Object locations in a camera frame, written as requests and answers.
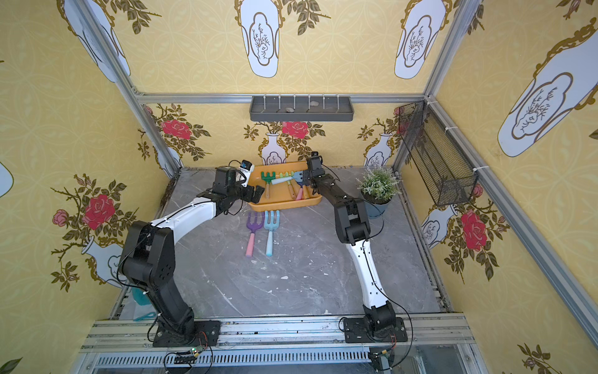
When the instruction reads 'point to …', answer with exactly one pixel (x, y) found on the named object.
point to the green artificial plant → (378, 184)
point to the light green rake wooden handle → (292, 190)
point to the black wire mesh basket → (451, 177)
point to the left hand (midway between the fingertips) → (256, 184)
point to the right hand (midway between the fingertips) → (307, 173)
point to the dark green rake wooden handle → (268, 178)
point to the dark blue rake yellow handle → (305, 189)
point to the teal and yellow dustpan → (143, 308)
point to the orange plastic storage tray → (286, 185)
